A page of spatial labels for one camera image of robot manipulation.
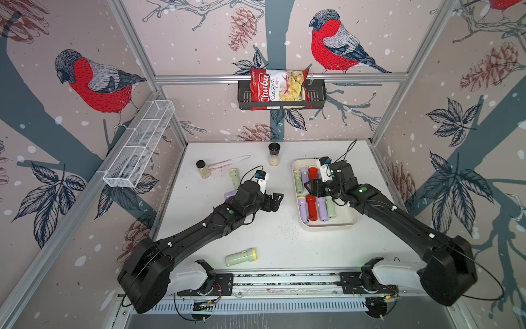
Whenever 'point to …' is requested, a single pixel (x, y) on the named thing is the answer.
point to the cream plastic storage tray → (317, 212)
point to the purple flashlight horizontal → (229, 195)
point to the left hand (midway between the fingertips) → (278, 190)
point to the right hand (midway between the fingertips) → (309, 182)
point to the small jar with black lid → (203, 168)
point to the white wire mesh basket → (129, 164)
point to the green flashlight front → (251, 254)
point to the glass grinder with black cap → (273, 159)
